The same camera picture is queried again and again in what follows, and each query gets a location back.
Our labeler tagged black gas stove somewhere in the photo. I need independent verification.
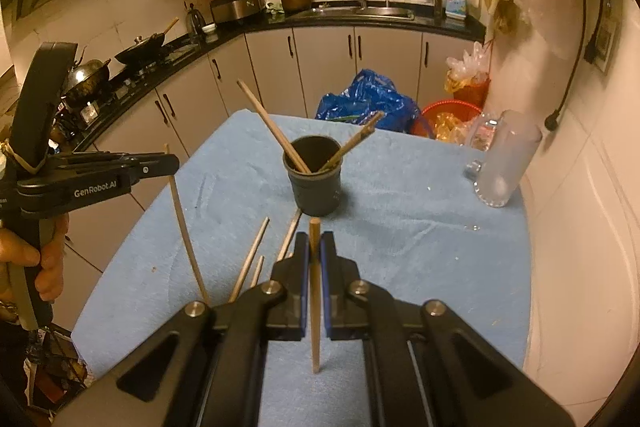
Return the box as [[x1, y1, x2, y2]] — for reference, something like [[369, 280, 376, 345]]
[[60, 42, 201, 132]]

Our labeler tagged person's left hand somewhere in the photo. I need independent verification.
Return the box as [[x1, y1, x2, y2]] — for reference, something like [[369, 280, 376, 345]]
[[0, 213, 70, 305]]

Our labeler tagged steel pot with lid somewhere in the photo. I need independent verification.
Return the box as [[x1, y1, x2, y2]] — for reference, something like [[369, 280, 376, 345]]
[[62, 58, 112, 105]]

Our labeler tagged blue plastic bag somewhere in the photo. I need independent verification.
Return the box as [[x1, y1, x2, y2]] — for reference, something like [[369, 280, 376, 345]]
[[315, 68, 422, 138]]

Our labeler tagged dark metal frame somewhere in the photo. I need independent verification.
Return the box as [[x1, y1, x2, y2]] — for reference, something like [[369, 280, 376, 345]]
[[25, 324, 93, 408]]

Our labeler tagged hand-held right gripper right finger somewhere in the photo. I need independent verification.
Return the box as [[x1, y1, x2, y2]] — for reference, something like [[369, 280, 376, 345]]
[[320, 231, 576, 427]]

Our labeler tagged steel kettle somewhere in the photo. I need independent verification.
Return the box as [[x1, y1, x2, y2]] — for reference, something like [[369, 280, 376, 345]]
[[186, 4, 206, 35]]

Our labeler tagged steel countertop appliance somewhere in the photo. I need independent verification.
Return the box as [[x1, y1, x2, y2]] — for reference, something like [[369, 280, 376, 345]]
[[209, 0, 267, 24]]

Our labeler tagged yellow clear plastic bag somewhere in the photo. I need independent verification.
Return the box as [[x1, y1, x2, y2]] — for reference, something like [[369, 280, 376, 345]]
[[444, 42, 493, 108]]

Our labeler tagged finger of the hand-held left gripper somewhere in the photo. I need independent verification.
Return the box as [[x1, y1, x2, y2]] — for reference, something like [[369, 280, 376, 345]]
[[75, 151, 180, 184]]

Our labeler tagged brown hanging bundle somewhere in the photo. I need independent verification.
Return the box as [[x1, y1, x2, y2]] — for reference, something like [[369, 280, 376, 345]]
[[492, 0, 521, 38]]

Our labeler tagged dark round utensil cup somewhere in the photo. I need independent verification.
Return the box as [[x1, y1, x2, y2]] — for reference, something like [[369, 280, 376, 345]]
[[282, 135, 346, 218]]

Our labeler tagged blue towel tablecloth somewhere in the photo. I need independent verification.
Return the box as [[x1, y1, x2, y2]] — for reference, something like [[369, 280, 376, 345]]
[[70, 108, 532, 427]]

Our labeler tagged red plastic basin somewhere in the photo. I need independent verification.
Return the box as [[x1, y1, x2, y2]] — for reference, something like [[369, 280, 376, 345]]
[[417, 99, 483, 142]]

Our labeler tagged black power cable with plug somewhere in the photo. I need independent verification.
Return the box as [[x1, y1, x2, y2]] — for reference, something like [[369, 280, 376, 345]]
[[544, 0, 593, 132]]

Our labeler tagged frosted glass mug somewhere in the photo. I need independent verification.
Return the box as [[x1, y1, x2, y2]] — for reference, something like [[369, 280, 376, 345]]
[[465, 109, 543, 208]]

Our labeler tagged black kitchen countertop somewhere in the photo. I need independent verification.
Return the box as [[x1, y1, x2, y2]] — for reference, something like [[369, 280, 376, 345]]
[[52, 4, 487, 152]]

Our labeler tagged black wok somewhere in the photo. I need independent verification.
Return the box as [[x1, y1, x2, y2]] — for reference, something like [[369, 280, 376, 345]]
[[114, 18, 180, 66]]

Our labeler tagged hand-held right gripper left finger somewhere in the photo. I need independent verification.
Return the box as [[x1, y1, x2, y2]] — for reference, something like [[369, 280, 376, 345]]
[[52, 232, 312, 427]]

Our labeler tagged wall power socket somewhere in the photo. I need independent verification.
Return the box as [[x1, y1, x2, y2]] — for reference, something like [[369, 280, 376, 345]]
[[585, 0, 623, 75]]

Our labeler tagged steel kitchen sink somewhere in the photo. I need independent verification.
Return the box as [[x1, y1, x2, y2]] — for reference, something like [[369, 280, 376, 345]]
[[305, 4, 416, 20]]

